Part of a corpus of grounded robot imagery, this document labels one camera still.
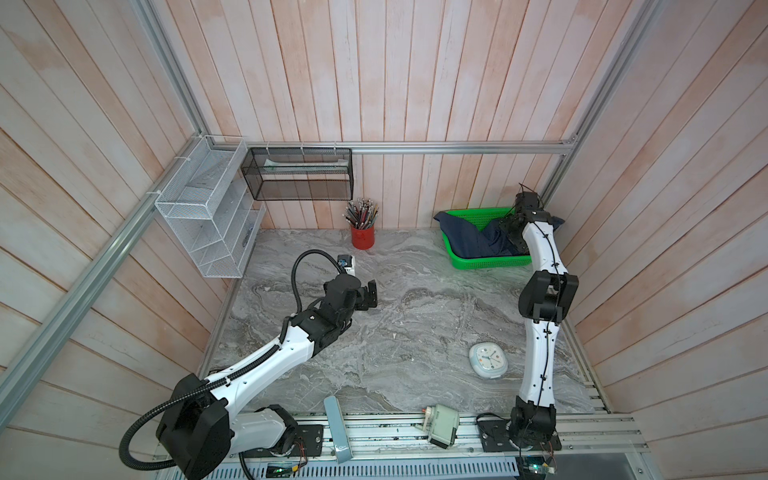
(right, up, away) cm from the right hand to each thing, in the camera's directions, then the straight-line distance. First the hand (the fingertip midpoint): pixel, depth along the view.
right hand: (507, 228), depth 106 cm
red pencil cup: (-52, -4, +2) cm, 52 cm away
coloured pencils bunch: (-53, +5, -2) cm, 53 cm away
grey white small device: (-31, -51, -34) cm, 69 cm away
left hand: (-52, -19, -25) cm, 60 cm away
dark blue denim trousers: (-14, -4, +2) cm, 15 cm away
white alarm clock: (-15, -40, -22) cm, 48 cm away
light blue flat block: (-56, -55, -35) cm, 86 cm away
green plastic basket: (-5, +6, +13) cm, 15 cm away
